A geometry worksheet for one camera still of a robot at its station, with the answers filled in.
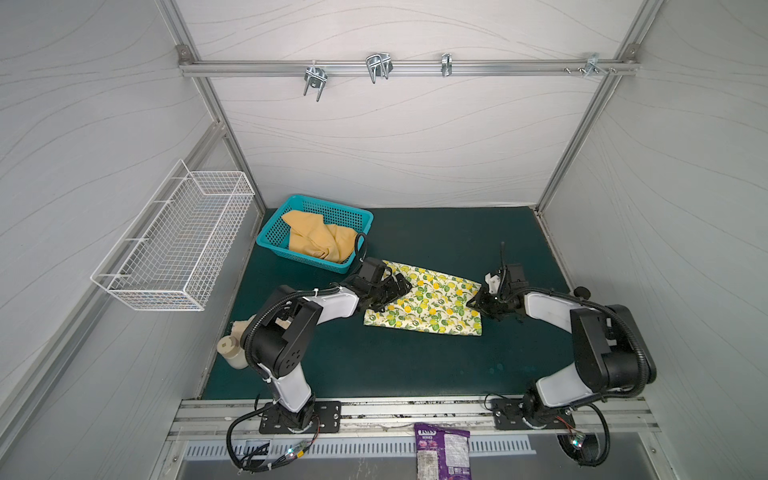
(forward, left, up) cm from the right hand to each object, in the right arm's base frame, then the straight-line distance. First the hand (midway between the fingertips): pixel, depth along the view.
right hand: (474, 298), depth 94 cm
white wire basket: (-9, +77, +31) cm, 83 cm away
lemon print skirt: (-2, +12, 0) cm, 13 cm away
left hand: (+1, +21, +4) cm, 22 cm away
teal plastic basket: (+18, +69, +6) cm, 72 cm away
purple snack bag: (-41, +12, +3) cm, 43 cm away
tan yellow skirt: (+21, +58, +4) cm, 61 cm away
